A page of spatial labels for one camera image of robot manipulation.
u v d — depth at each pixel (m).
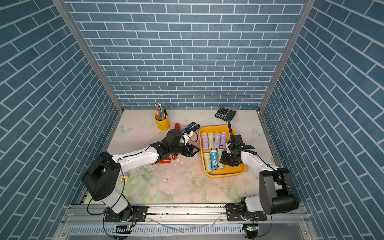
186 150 0.75
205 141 0.98
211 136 1.00
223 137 1.01
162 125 1.03
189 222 0.73
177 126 1.06
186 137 0.70
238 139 0.74
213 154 0.91
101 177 0.45
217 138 0.99
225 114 1.16
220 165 0.87
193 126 1.08
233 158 0.68
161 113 1.03
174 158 0.91
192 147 0.77
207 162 0.88
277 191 0.43
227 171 0.87
